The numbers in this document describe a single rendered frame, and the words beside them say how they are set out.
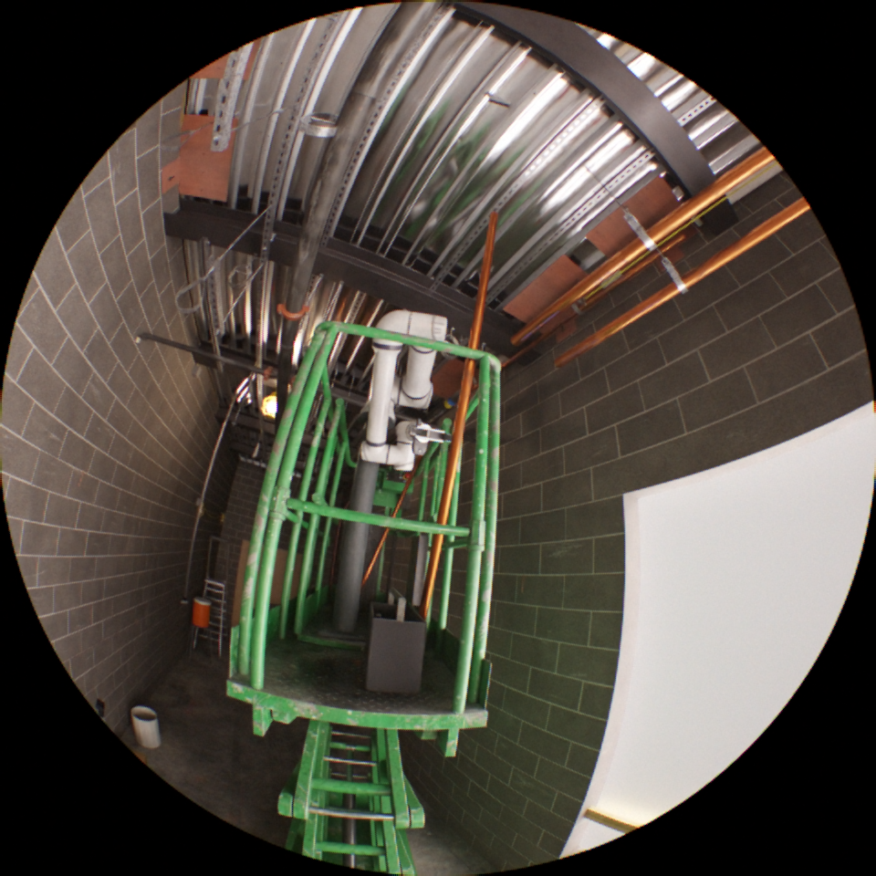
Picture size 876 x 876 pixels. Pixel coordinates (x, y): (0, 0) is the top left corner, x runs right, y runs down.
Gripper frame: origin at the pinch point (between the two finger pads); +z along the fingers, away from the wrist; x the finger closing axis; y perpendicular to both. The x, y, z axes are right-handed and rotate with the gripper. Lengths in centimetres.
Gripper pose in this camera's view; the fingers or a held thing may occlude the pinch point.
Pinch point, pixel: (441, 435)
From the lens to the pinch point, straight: 115.2
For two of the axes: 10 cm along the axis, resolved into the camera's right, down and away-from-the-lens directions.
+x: 8.3, 1.6, 5.3
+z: 5.2, 0.9, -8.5
